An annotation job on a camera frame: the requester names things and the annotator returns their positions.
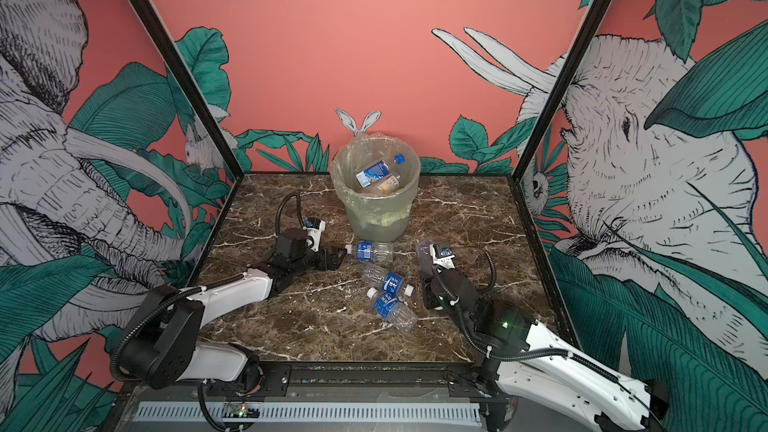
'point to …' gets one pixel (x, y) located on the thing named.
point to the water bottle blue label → (391, 283)
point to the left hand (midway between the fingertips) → (335, 244)
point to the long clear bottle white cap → (425, 258)
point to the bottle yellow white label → (391, 184)
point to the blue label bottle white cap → (398, 314)
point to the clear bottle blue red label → (371, 174)
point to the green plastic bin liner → (372, 215)
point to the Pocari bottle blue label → (370, 251)
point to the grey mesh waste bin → (375, 180)
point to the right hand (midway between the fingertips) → (422, 269)
